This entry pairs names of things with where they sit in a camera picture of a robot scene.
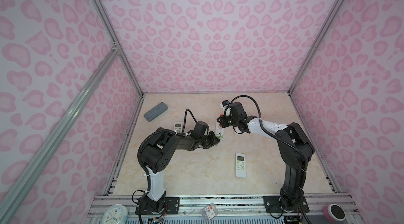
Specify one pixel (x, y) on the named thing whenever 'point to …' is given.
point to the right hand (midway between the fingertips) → (219, 117)
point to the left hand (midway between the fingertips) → (221, 138)
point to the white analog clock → (117, 214)
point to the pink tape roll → (334, 213)
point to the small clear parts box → (209, 212)
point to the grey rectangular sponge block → (155, 111)
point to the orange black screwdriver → (221, 114)
